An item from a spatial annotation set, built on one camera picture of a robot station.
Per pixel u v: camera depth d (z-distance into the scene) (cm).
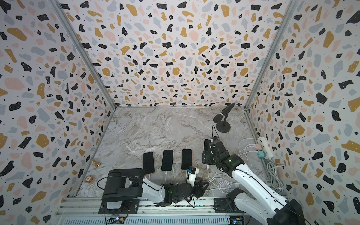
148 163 90
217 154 61
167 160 92
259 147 97
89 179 79
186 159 90
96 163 88
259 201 45
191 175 70
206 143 84
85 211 73
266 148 95
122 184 48
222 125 108
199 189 69
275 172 86
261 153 93
